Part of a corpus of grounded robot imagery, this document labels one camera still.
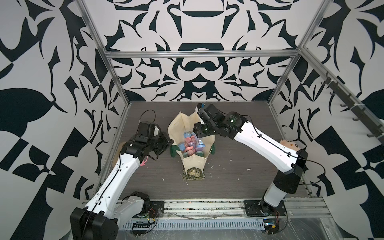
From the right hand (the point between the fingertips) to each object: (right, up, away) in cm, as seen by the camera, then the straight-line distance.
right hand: (195, 127), depth 73 cm
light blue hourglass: (-7, -11, +13) cm, 18 cm away
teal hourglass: (+3, -15, +12) cm, 20 cm away
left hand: (-11, -6, +4) cm, 13 cm away
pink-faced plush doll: (+56, -11, +16) cm, 59 cm away
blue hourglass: (+2, -7, -3) cm, 8 cm away
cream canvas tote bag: (-1, -13, +11) cm, 17 cm away
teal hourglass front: (-5, -16, +9) cm, 19 cm away
